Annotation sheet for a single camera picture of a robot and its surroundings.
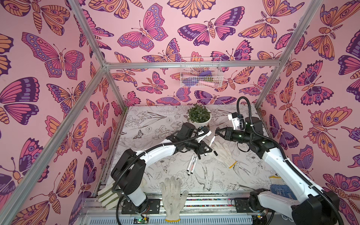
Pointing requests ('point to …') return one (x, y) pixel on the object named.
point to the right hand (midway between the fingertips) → (217, 129)
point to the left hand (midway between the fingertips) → (212, 149)
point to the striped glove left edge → (108, 198)
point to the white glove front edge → (173, 200)
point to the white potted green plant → (199, 115)
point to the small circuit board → (141, 221)
